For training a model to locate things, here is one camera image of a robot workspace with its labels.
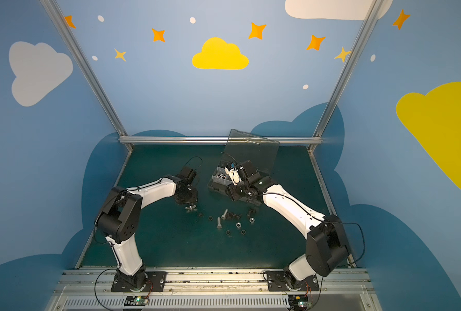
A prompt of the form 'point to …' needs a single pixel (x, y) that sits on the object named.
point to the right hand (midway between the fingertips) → (233, 186)
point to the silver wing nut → (191, 207)
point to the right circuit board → (298, 302)
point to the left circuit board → (137, 300)
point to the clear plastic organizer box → (261, 153)
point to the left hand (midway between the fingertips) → (197, 198)
